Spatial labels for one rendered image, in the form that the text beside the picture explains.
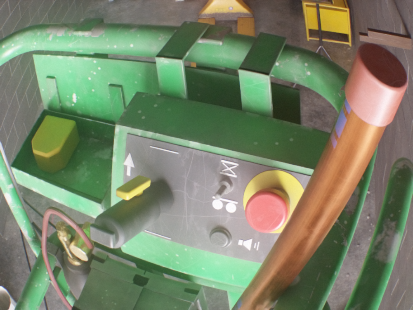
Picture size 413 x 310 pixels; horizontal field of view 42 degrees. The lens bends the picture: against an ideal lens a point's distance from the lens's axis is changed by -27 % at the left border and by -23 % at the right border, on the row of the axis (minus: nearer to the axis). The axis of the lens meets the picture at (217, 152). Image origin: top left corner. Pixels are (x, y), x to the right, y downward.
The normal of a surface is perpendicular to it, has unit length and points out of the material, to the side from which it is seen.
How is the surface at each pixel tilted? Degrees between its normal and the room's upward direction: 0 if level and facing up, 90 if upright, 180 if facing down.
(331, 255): 27
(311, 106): 0
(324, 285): 45
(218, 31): 0
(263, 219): 58
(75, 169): 0
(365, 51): 16
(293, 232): 81
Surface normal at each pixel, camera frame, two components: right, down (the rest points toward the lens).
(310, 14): -0.09, 0.73
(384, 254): 0.07, -0.63
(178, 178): -0.35, 0.23
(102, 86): -0.36, 0.70
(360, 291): -0.49, -0.70
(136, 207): 0.62, -0.67
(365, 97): -0.64, 0.54
